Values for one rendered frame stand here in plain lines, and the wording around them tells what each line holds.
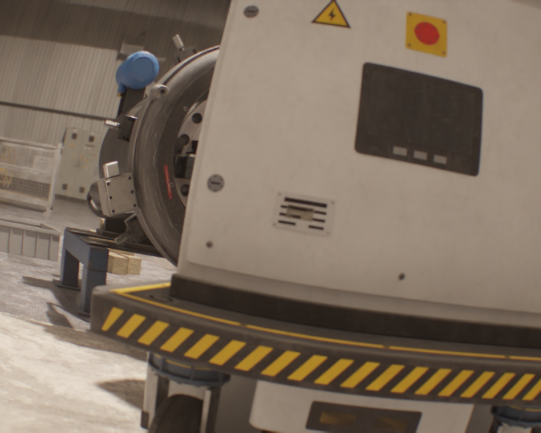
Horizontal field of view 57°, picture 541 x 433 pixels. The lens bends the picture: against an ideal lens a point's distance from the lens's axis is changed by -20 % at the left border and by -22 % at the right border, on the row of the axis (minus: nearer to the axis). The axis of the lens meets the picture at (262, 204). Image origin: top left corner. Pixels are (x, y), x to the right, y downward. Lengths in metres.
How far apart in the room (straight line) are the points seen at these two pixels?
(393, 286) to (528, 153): 0.26
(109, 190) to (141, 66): 0.89
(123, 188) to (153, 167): 0.11
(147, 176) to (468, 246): 1.15
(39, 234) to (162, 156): 1.64
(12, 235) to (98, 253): 1.23
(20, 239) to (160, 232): 1.59
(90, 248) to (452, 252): 1.48
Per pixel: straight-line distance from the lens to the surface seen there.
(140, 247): 2.11
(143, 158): 1.69
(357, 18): 0.77
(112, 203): 1.69
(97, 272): 2.02
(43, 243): 3.24
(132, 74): 2.44
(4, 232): 3.15
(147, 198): 1.70
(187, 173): 1.71
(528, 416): 0.74
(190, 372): 0.72
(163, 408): 0.76
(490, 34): 0.78
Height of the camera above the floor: 0.44
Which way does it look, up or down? 1 degrees up
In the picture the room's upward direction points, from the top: 10 degrees clockwise
